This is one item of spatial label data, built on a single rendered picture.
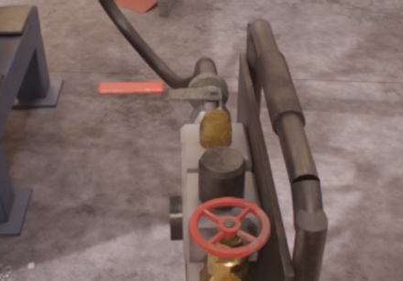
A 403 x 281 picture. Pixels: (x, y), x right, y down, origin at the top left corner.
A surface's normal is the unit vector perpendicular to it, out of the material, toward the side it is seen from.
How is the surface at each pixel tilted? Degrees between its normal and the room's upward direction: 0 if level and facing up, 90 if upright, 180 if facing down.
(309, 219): 12
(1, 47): 0
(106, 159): 0
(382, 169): 0
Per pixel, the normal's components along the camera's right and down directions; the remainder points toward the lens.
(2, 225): 0.00, -0.81
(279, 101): -0.43, -0.72
